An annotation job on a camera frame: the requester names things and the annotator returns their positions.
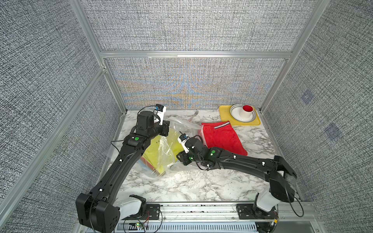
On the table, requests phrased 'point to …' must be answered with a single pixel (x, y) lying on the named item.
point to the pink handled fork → (195, 114)
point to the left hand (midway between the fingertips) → (171, 120)
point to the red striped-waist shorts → (221, 135)
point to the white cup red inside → (246, 111)
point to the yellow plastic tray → (225, 115)
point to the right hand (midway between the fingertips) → (178, 151)
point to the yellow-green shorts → (162, 151)
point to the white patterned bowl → (235, 112)
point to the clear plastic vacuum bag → (181, 125)
